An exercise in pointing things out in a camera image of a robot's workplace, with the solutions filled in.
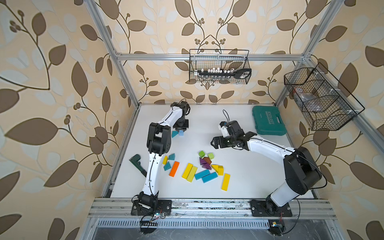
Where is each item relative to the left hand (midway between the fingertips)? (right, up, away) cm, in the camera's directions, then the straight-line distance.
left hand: (184, 129), depth 102 cm
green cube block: (+12, -15, -9) cm, 21 cm away
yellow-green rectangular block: (+6, -25, -18) cm, 31 cm away
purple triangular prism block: (+12, -19, -13) cm, 26 cm away
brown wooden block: (+15, -18, -13) cm, 27 cm away
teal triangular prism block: (-7, -3, -1) cm, 8 cm away
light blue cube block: (-2, -3, 0) cm, 4 cm away
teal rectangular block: (+12, -25, -17) cm, 32 cm away
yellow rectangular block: (+3, -24, -16) cm, 29 cm away
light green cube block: (+18, -16, -11) cm, 26 cm away
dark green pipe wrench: (-29, -18, -13) cm, 37 cm away
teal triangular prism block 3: (-9, -22, -13) cm, 27 cm away
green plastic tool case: (+60, +6, +2) cm, 60 cm away
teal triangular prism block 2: (-7, -17, -11) cm, 21 cm away
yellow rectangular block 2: (+25, -29, -19) cm, 43 cm away
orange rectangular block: (-5, -23, -14) cm, 27 cm away
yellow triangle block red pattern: (-11, -18, -13) cm, 24 cm away
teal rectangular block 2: (+16, -26, -18) cm, 36 cm away
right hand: (+21, -7, -12) cm, 26 cm away
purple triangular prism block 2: (+15, -21, -16) cm, 30 cm away
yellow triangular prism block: (+20, -21, -17) cm, 34 cm away
